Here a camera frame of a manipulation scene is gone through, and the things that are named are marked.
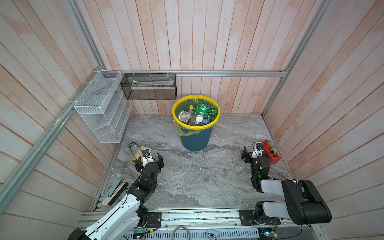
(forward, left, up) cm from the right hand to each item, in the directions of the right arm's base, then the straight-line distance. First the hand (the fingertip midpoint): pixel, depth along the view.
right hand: (253, 147), depth 89 cm
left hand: (-10, +60, +4) cm, 61 cm away
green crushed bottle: (+10, +31, +21) cm, 39 cm away
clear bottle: (+5, +41, +21) cm, 47 cm away
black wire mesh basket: (+40, +68, +16) cm, 80 cm away
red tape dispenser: (-1, -12, -4) cm, 12 cm away
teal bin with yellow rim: (+10, +35, +17) cm, 40 cm away
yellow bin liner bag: (+20, +42, +16) cm, 49 cm away
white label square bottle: (+7, +33, +17) cm, 38 cm away
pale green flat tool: (-27, +80, -6) cm, 84 cm away
